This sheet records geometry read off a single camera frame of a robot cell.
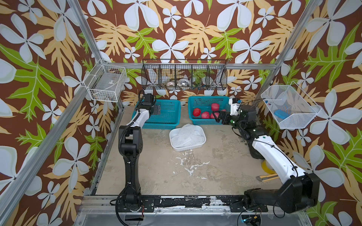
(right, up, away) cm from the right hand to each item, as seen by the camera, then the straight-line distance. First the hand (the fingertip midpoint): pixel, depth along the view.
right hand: (218, 111), depth 79 cm
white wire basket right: (+44, +2, +3) cm, 44 cm away
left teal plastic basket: (-30, -2, +36) cm, 47 cm away
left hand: (-43, +5, +25) cm, 50 cm away
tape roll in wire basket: (-29, +20, +17) cm, 39 cm away
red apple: (-8, +1, +31) cm, 33 cm away
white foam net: (-16, -14, +14) cm, 25 cm away
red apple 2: (-2, -1, +28) cm, 28 cm away
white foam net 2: (-19, -19, +12) cm, 29 cm away
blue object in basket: (+40, -2, +4) cm, 40 cm away
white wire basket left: (-67, +19, +7) cm, 70 cm away
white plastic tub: (-25, -14, +18) cm, 34 cm away
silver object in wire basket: (-18, +21, +18) cm, 33 cm away
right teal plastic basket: (-1, +9, +40) cm, 41 cm away
